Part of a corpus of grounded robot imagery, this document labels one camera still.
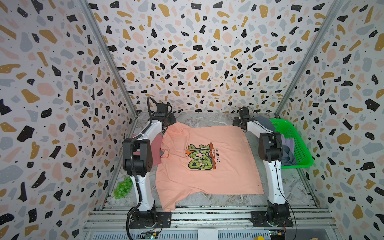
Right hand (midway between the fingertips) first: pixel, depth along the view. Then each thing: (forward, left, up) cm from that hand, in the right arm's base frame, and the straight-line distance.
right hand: (237, 117), depth 113 cm
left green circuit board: (-73, +51, -3) cm, 89 cm away
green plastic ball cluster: (-54, +68, +1) cm, 86 cm away
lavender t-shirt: (-21, -32, -1) cm, 38 cm away
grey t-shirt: (-36, -24, +3) cm, 44 cm away
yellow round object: (-74, 0, +2) cm, 74 cm away
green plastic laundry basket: (-12, -34, +1) cm, 36 cm away
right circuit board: (-72, -10, -5) cm, 73 cm away
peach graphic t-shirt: (-33, +30, -3) cm, 45 cm away
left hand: (-10, +45, +12) cm, 48 cm away
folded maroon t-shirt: (-24, +57, -2) cm, 62 cm away
